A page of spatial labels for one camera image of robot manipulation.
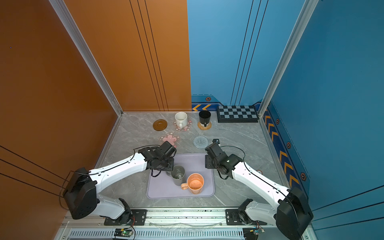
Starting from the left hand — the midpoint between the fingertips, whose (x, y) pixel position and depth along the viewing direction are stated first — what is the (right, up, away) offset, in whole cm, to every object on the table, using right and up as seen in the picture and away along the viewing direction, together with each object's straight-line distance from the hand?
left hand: (172, 165), depth 84 cm
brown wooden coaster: (-14, +23, +29) cm, 39 cm away
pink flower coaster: (+6, +20, +25) cm, 33 cm away
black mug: (+20, +29, +24) cm, 42 cm away
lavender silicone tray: (-6, -12, -1) cm, 13 cm away
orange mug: (+13, -10, -1) cm, 16 cm away
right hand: (+21, +3, -1) cm, 21 cm away
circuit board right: (+40, -29, -13) cm, 52 cm away
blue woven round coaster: (+17, +11, +18) cm, 27 cm away
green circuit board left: (-21, -29, -13) cm, 38 cm away
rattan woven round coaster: (+20, +20, +25) cm, 38 cm away
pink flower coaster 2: (-4, +13, +21) cm, 26 cm away
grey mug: (+3, -6, +1) cm, 7 cm away
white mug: (+3, +27, +20) cm, 33 cm away
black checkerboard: (+46, +32, +32) cm, 64 cm away
